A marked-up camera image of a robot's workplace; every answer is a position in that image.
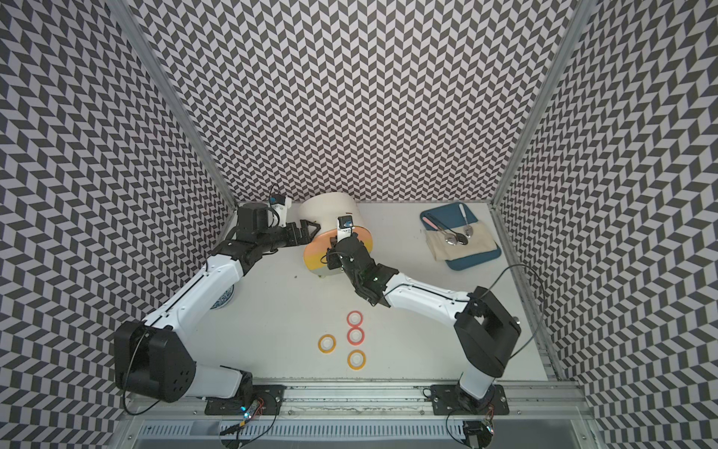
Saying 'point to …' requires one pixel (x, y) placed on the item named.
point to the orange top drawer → (320, 242)
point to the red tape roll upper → (354, 318)
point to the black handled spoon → (460, 238)
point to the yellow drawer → (314, 264)
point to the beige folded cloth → (481, 241)
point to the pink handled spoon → (450, 238)
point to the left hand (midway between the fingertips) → (309, 230)
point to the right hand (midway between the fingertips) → (334, 242)
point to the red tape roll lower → (355, 336)
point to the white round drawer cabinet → (324, 209)
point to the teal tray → (446, 216)
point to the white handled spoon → (468, 230)
